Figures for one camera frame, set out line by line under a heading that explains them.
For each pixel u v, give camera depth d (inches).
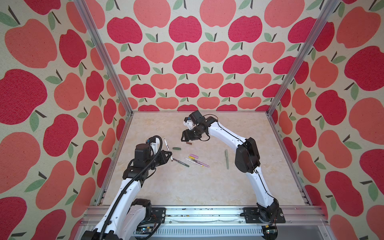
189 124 34.6
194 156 37.7
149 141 27.9
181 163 36.4
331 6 27.2
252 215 28.9
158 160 27.6
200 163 36.7
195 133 32.3
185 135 33.3
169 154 30.8
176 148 39.7
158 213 29.4
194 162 36.7
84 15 28.2
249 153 24.8
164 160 27.2
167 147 41.1
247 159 22.9
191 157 37.6
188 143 40.4
